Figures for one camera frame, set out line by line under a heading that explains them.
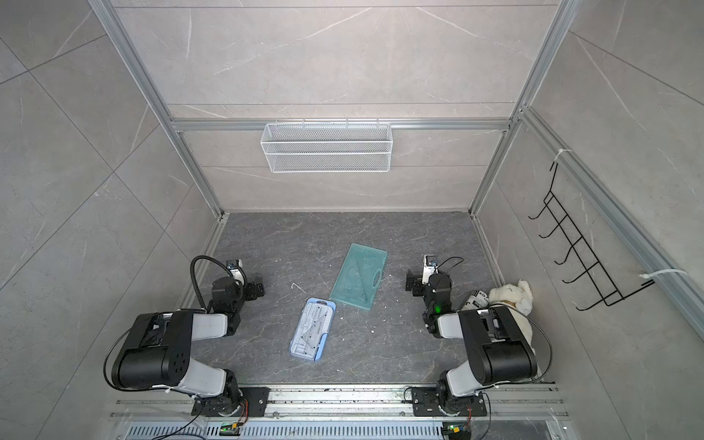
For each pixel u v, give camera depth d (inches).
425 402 28.7
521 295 33.6
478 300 35.4
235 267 32.1
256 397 29.3
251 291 33.2
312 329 33.7
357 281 38.3
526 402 29.4
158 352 17.8
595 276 25.0
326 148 39.7
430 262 31.4
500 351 17.4
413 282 32.9
